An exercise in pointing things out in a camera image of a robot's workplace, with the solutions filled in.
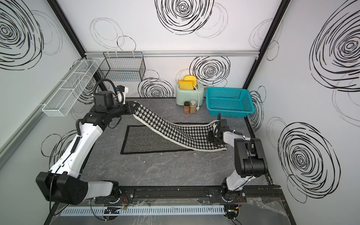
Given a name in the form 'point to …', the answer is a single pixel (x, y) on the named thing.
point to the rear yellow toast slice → (191, 78)
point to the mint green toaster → (183, 95)
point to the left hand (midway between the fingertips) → (137, 103)
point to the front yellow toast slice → (186, 85)
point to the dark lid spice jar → (186, 108)
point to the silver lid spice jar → (192, 108)
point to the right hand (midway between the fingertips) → (209, 138)
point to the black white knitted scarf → (194, 135)
